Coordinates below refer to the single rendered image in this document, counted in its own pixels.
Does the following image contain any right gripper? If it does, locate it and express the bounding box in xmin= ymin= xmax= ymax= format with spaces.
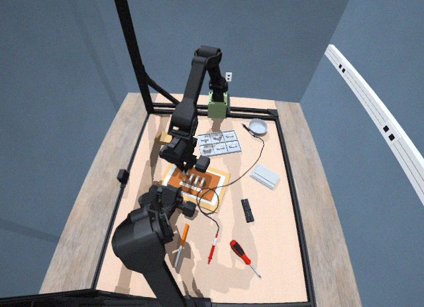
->
xmin=149 ymin=185 xmax=197 ymax=218

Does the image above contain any grey round shallow dish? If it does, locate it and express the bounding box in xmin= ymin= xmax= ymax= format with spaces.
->
xmin=248 ymin=119 xmax=268 ymax=135

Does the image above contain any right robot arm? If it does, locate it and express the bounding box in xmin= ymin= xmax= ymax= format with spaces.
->
xmin=111 ymin=184 xmax=197 ymax=307

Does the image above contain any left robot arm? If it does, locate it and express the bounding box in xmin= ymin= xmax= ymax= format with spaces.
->
xmin=162 ymin=45 xmax=228 ymax=164

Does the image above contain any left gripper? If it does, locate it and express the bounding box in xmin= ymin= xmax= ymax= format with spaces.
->
xmin=159 ymin=142 xmax=210 ymax=173

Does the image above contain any tan rectangular block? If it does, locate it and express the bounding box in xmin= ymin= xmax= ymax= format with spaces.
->
xmin=154 ymin=131 xmax=172 ymax=145

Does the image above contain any red and black screwdriver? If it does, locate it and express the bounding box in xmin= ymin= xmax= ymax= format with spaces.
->
xmin=230 ymin=240 xmax=260 ymax=276

